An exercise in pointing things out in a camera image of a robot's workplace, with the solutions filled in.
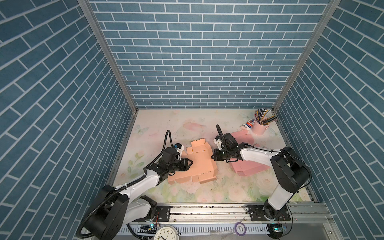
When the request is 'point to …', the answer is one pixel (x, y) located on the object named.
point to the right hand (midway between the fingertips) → (210, 155)
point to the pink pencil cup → (258, 129)
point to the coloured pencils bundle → (260, 115)
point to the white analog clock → (167, 232)
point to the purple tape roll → (240, 229)
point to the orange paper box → (203, 169)
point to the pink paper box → (242, 167)
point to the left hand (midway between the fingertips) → (191, 162)
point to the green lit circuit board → (275, 231)
